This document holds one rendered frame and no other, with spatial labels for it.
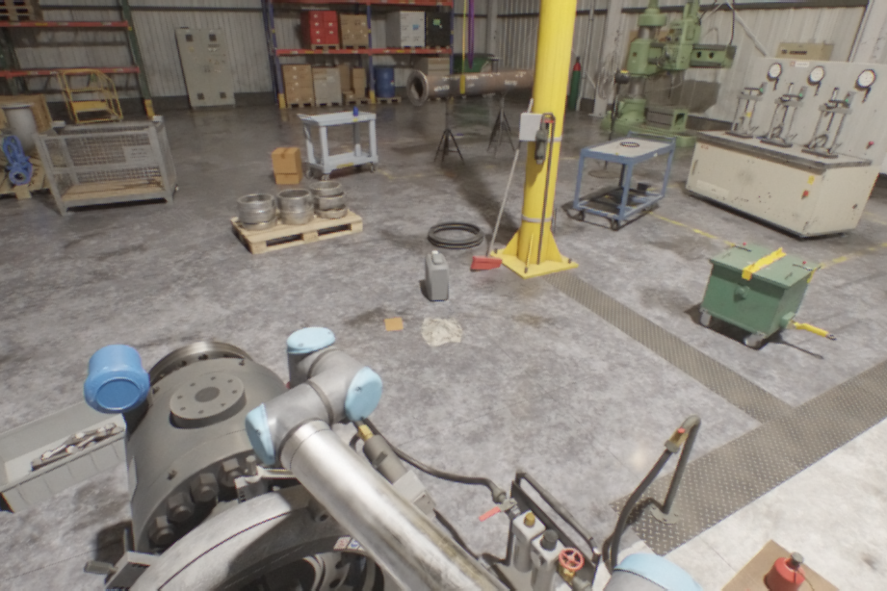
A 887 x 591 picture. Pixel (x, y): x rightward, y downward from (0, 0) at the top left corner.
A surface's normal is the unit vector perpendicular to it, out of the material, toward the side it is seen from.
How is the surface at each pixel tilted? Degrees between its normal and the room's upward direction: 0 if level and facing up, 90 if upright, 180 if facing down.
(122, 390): 90
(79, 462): 90
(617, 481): 0
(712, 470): 0
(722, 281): 90
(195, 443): 14
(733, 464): 0
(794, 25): 90
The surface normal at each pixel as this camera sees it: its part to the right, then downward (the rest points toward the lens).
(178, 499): -0.11, -0.84
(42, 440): 0.70, 0.34
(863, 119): -0.96, 0.13
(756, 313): -0.80, 0.27
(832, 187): 0.29, 0.46
